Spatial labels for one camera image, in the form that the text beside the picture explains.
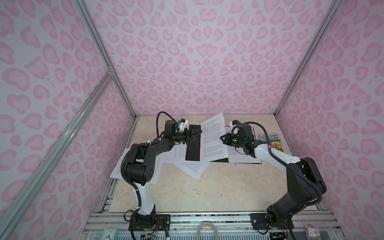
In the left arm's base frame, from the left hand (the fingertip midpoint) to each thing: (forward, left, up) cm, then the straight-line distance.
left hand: (200, 132), depth 89 cm
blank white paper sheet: (-16, +4, -16) cm, 23 cm away
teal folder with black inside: (-5, +4, -14) cm, 16 cm away
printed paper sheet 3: (-5, +15, -16) cm, 23 cm away
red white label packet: (-49, -50, -14) cm, 71 cm away
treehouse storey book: (+4, -51, -14) cm, 53 cm away
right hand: (-2, -12, 0) cm, 13 cm away
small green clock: (-48, +43, -13) cm, 65 cm away
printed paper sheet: (-17, -19, +2) cm, 25 cm away
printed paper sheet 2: (-5, -7, -8) cm, 12 cm away
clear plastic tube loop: (-44, 0, -13) cm, 46 cm away
